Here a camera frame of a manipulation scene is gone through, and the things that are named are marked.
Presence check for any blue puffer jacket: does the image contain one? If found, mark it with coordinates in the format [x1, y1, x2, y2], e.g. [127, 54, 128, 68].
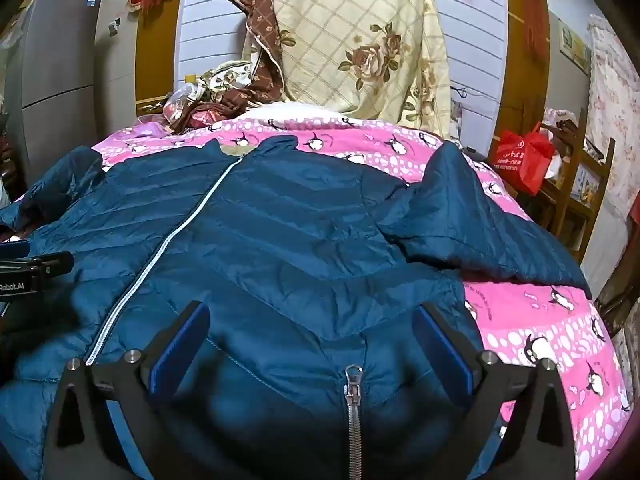
[0, 135, 593, 480]

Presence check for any floral lace curtain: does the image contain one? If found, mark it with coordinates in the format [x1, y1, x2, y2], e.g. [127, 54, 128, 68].
[585, 14, 640, 221]

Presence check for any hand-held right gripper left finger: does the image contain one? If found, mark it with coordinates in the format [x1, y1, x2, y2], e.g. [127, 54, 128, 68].
[50, 302, 211, 480]

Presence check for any white pillow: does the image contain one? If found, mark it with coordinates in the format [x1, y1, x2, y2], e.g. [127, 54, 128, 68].
[235, 101, 346, 121]

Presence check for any wooden chair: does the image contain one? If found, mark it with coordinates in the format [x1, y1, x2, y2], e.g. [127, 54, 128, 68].
[537, 107, 616, 261]

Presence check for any pink penguin blanket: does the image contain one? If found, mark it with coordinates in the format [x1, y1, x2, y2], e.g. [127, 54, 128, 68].
[10, 115, 633, 480]

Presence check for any brown floral cloth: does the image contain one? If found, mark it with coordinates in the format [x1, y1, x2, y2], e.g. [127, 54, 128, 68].
[170, 0, 286, 133]

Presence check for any cream floral quilt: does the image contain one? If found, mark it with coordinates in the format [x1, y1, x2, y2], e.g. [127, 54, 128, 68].
[200, 0, 453, 138]

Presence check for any grey refrigerator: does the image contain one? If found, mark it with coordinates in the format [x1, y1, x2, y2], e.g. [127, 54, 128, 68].
[5, 0, 103, 186]

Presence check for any red chinese knot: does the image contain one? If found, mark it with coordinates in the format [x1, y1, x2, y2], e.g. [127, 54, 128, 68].
[517, 0, 551, 61]

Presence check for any red shopping bag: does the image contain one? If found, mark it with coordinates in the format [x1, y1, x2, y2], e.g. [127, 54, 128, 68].
[492, 122, 556, 196]

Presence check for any white slatted headboard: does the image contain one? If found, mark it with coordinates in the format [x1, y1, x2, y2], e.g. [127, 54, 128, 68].
[135, 0, 551, 141]

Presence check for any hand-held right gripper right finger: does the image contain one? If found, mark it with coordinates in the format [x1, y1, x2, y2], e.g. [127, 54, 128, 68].
[414, 303, 576, 480]

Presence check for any wall picture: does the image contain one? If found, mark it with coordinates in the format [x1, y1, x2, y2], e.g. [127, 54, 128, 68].
[559, 20, 592, 76]

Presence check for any clear plastic bag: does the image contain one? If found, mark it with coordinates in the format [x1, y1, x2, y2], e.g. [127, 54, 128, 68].
[162, 82, 208, 126]

